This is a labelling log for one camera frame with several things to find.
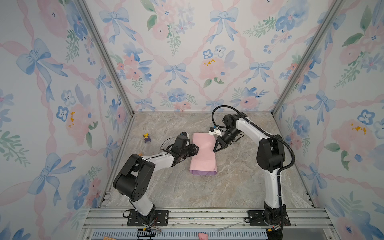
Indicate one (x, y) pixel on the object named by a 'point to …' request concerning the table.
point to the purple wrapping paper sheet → (203, 163)
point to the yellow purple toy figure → (146, 137)
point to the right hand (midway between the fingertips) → (216, 150)
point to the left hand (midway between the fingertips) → (198, 148)
